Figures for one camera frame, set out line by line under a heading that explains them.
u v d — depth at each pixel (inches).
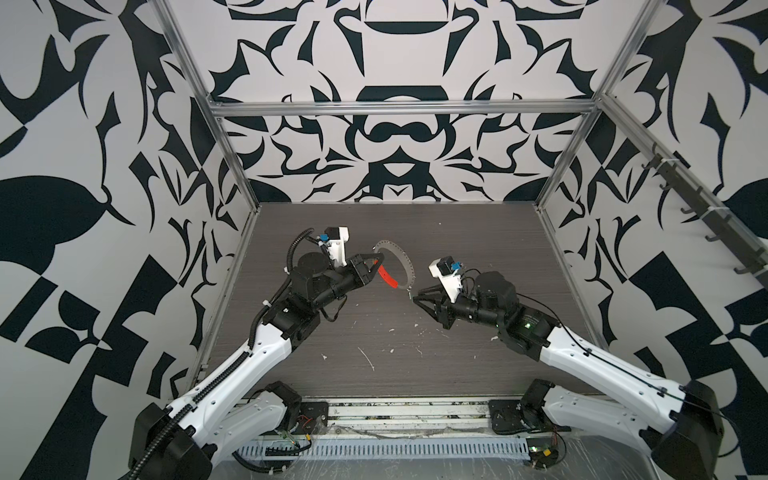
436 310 25.6
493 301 22.0
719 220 22.9
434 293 27.1
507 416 29.3
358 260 24.5
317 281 21.2
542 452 28.0
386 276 27.5
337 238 25.5
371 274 25.9
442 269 24.3
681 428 15.4
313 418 28.8
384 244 28.3
